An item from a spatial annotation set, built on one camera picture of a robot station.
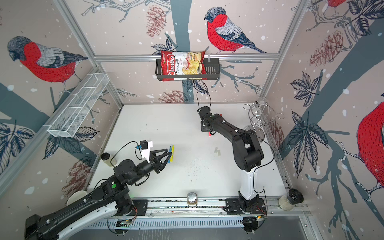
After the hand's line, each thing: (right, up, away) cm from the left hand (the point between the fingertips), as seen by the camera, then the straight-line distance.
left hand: (168, 153), depth 66 cm
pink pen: (+21, +5, +29) cm, 37 cm away
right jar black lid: (+58, -20, +1) cm, 61 cm away
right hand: (+20, +9, +31) cm, 38 cm away
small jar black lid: (-39, -6, +17) cm, 44 cm away
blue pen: (+1, +1, 0) cm, 1 cm away
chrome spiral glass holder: (+56, +18, +32) cm, 67 cm away
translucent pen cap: (+26, -6, +29) cm, 39 cm away
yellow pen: (+1, -2, 0) cm, 2 cm away
